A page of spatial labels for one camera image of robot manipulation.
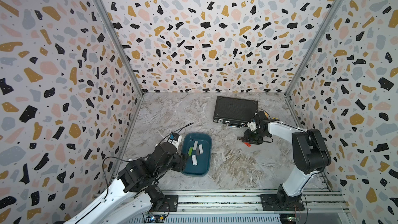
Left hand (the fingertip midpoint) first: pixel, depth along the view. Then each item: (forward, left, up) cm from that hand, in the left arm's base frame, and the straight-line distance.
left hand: (186, 155), depth 70 cm
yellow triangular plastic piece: (+34, -56, -19) cm, 68 cm away
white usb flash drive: (+6, -2, -18) cm, 19 cm away
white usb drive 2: (+12, -5, -19) cm, 23 cm away
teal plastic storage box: (+5, -8, -19) cm, 21 cm away
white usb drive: (+14, -2, -18) cm, 23 cm away
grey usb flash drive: (+11, -4, -19) cm, 23 cm away
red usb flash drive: (+15, -34, -19) cm, 42 cm away
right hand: (+17, -33, -19) cm, 41 cm away
